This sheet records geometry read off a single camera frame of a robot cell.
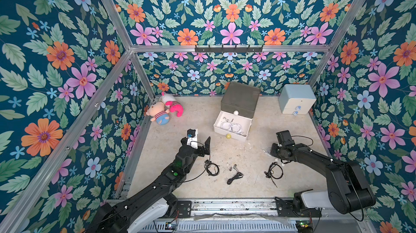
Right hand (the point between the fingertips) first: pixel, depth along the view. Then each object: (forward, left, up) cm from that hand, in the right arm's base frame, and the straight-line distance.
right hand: (274, 150), depth 92 cm
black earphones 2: (-15, +21, 0) cm, 25 cm away
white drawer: (+14, +17, +8) cm, 23 cm away
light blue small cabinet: (+27, -15, +15) cm, 35 cm away
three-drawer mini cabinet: (+44, +18, -2) cm, 48 cm away
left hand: (-2, +39, +17) cm, 43 cm away
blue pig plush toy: (+23, +73, +8) cm, 77 cm away
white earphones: (+9, +22, +9) cm, 25 cm away
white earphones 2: (+11, +28, +9) cm, 31 cm away
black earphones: (-9, +38, 0) cm, 39 cm away
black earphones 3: (-14, +5, -1) cm, 15 cm away
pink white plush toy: (+28, +65, +11) cm, 71 cm away
